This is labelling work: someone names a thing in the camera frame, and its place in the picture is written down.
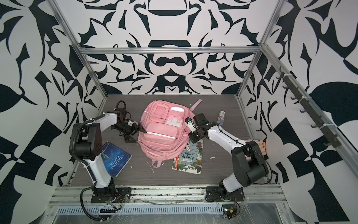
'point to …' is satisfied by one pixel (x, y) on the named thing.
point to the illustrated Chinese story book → (190, 161)
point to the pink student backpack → (167, 134)
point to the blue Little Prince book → (115, 158)
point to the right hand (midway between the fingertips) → (193, 135)
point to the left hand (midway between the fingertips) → (141, 134)
